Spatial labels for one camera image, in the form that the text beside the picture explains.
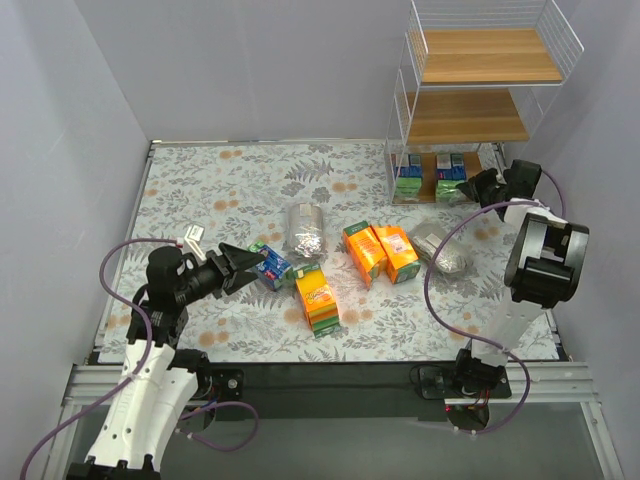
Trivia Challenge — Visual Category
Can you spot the blue green sponge pack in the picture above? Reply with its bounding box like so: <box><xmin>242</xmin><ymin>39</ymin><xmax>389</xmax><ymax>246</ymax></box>
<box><xmin>435</xmin><ymin>153</ymin><xmax>467</xmax><ymax>204</ymax></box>
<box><xmin>391</xmin><ymin>153</ymin><xmax>424</xmax><ymax>199</ymax></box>
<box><xmin>248</xmin><ymin>241</ymin><xmax>294</xmax><ymax>291</ymax></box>

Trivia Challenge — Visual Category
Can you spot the orange Sponge Daddy box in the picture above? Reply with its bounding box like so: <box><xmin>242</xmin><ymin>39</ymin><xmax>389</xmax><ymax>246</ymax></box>
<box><xmin>294</xmin><ymin>264</ymin><xmax>340</xmax><ymax>338</ymax></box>

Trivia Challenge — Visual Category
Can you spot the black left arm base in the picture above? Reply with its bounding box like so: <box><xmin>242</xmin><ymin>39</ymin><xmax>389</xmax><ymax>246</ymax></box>
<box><xmin>191</xmin><ymin>368</ymin><xmax>245</xmax><ymax>402</ymax></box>

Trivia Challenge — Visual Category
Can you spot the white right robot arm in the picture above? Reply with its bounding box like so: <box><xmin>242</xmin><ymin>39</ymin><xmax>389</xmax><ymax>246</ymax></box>
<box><xmin>453</xmin><ymin>160</ymin><xmax>589</xmax><ymax>395</ymax></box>

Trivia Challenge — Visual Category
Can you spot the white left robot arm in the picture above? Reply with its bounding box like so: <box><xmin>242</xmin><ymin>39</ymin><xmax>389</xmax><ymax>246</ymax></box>
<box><xmin>66</xmin><ymin>241</ymin><xmax>263</xmax><ymax>479</ymax></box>

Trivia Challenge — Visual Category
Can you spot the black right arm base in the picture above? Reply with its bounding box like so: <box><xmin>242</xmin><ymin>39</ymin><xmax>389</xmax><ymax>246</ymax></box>
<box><xmin>409</xmin><ymin>348</ymin><xmax>511</xmax><ymax>400</ymax></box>

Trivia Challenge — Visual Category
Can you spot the silver steel wool pack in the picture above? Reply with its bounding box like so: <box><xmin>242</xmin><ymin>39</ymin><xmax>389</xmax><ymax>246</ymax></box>
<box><xmin>408</xmin><ymin>221</ymin><xmax>474</xmax><ymax>276</ymax></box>
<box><xmin>287</xmin><ymin>203</ymin><xmax>325</xmax><ymax>259</ymax></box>

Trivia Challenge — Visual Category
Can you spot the floral patterned table mat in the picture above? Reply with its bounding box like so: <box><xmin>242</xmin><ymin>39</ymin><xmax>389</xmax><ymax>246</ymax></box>
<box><xmin>99</xmin><ymin>143</ymin><xmax>517</xmax><ymax>363</ymax></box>

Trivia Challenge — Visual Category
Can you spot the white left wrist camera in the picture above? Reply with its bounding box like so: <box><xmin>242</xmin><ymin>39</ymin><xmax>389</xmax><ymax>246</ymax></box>
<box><xmin>182</xmin><ymin>224</ymin><xmax>206</xmax><ymax>263</ymax></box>

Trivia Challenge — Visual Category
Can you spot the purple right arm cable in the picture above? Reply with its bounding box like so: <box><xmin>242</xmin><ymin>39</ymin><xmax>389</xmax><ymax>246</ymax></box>
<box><xmin>422</xmin><ymin>168</ymin><xmax>569</xmax><ymax>436</ymax></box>

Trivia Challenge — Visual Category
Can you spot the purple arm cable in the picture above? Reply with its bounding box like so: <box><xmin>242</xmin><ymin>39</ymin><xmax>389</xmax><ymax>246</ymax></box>
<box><xmin>422</xmin><ymin>168</ymin><xmax>569</xmax><ymax>436</ymax></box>
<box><xmin>17</xmin><ymin>237</ymin><xmax>260</xmax><ymax>480</ymax></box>

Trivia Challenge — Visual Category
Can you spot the white wire wooden shelf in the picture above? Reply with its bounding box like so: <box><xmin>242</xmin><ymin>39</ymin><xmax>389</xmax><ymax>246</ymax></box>
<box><xmin>384</xmin><ymin>1</ymin><xmax>584</xmax><ymax>204</ymax></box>

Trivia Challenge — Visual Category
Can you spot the aluminium frame rail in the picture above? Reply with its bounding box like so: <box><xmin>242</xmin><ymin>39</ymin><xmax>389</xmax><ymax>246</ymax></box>
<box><xmin>41</xmin><ymin>364</ymin><xmax>121</xmax><ymax>479</ymax></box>

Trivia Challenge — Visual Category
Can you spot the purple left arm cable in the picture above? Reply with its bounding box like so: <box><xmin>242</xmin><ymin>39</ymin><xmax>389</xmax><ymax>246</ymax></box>
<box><xmin>17</xmin><ymin>237</ymin><xmax>260</xmax><ymax>480</ymax></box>

